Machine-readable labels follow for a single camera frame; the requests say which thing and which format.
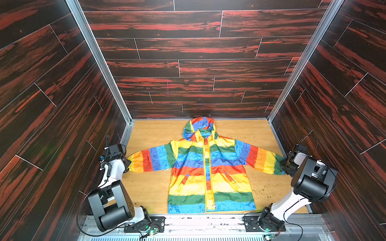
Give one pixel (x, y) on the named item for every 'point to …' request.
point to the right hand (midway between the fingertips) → (289, 170)
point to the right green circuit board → (269, 236)
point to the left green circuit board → (154, 231)
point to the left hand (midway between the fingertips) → (121, 167)
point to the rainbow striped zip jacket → (207, 171)
